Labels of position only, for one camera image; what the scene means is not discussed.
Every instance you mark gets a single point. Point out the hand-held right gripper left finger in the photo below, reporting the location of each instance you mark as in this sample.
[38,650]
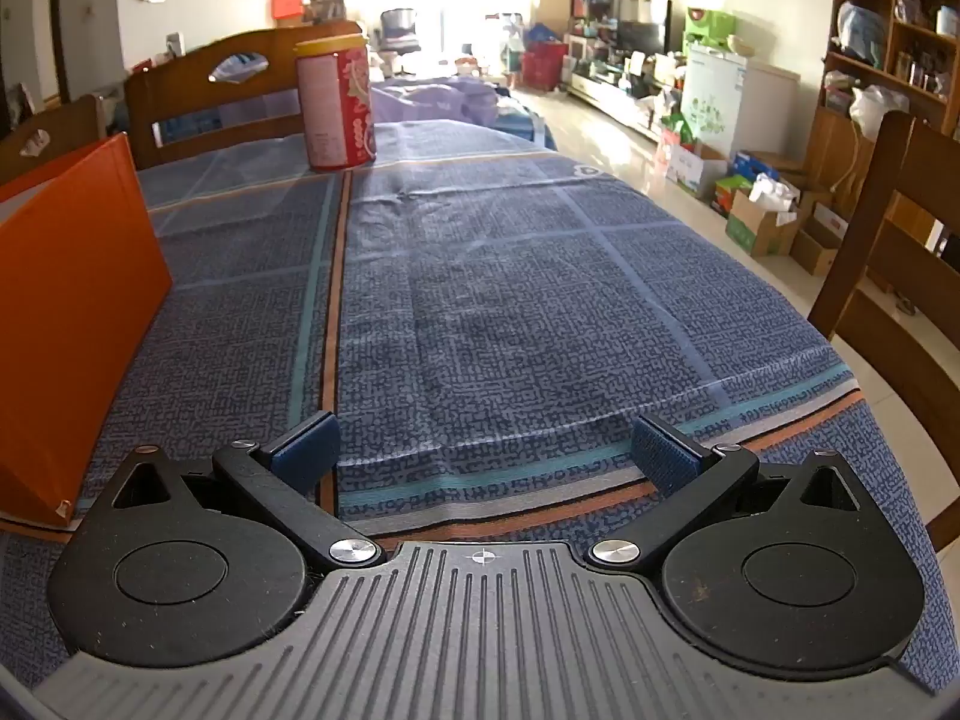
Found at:
[307,454]

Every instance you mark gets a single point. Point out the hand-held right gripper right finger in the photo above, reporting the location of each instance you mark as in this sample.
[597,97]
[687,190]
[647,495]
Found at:
[664,459]

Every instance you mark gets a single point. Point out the orange cardboard box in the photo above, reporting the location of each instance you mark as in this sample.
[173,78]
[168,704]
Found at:
[67,315]

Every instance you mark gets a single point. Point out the green and brown cardboard box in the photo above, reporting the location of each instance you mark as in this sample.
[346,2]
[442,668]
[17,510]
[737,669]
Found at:
[761,229]

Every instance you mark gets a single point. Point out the white cardboard box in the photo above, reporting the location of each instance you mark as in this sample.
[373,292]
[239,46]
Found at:
[697,169]

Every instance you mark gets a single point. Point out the dark wooden chair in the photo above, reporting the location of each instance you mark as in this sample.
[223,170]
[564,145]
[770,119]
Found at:
[911,255]

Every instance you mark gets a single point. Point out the red canister with yellow lid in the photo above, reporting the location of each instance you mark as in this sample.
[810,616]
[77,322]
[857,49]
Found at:
[337,112]

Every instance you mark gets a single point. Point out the white chest freezer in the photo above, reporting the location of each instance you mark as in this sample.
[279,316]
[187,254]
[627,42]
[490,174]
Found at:
[720,105]

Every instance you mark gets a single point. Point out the white television cabinet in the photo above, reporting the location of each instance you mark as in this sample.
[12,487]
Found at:
[615,94]

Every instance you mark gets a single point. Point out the wooden chair with cutout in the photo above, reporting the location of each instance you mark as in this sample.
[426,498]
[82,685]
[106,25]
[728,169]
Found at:
[52,127]
[187,101]

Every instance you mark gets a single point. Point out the purple bedding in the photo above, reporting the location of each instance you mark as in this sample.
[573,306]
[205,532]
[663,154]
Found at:
[442,101]

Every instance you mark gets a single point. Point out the white plastic bag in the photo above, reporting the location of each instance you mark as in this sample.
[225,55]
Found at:
[874,111]

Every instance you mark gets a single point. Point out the red plastic basket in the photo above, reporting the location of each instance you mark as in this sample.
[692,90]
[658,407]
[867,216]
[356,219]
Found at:
[544,66]

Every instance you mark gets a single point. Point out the black television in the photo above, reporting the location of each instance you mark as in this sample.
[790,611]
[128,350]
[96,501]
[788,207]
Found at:
[643,34]

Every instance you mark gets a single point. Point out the green carton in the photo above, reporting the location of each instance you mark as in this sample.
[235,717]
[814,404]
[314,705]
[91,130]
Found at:
[709,28]

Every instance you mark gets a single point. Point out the grey office chair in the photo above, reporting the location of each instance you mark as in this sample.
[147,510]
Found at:
[397,28]

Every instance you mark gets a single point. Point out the red paper bag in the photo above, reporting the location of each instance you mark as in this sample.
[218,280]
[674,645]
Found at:
[286,4]

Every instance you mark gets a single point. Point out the wooden bookshelf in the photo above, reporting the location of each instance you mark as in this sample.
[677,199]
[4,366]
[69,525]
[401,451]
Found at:
[892,67]

